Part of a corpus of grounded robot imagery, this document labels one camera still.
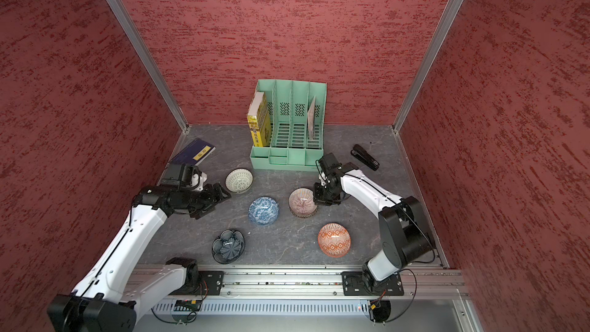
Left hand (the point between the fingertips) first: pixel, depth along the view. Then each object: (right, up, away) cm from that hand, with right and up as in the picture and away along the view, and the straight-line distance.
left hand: (222, 206), depth 76 cm
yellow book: (+10, +31, +12) cm, 35 cm away
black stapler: (+55, +17, +30) cm, 65 cm away
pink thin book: (+32, +33, +28) cm, 53 cm away
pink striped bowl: (+27, -3, +14) cm, 30 cm away
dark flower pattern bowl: (0, -16, +5) cm, 17 cm away
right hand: (+33, -2, +10) cm, 34 cm away
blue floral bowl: (+12, -6, +14) cm, 19 cm away
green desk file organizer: (+24, +39, +42) cm, 62 cm away
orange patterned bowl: (+39, -15, +7) cm, 43 cm away
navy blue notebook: (-26, +17, +34) cm, 46 cm away
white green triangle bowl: (0, +5, +21) cm, 22 cm away
